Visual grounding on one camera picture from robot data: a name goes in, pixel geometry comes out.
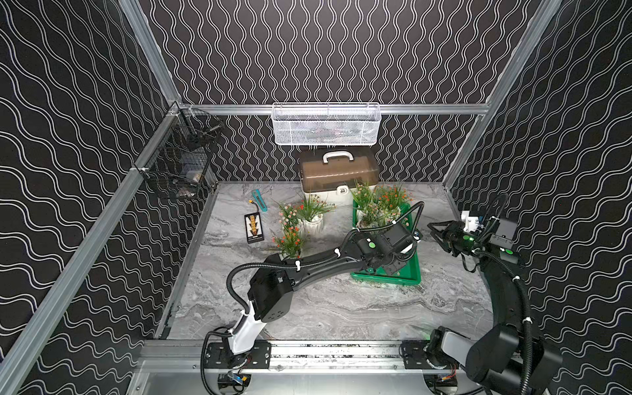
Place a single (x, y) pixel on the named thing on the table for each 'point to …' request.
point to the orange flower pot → (397, 200)
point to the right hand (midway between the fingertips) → (431, 226)
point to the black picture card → (253, 227)
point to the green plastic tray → (411, 275)
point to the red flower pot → (290, 244)
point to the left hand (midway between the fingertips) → (398, 251)
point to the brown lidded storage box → (332, 171)
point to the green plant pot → (370, 215)
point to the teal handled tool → (260, 201)
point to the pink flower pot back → (287, 216)
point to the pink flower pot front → (362, 194)
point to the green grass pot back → (310, 213)
